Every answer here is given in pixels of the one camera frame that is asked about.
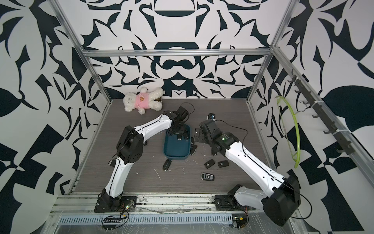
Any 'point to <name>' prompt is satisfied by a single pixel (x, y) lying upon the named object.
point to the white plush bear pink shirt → (143, 100)
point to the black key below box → (167, 164)
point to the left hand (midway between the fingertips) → (179, 128)
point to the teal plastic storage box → (175, 149)
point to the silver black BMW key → (207, 176)
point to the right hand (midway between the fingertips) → (203, 131)
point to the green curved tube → (293, 157)
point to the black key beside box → (193, 147)
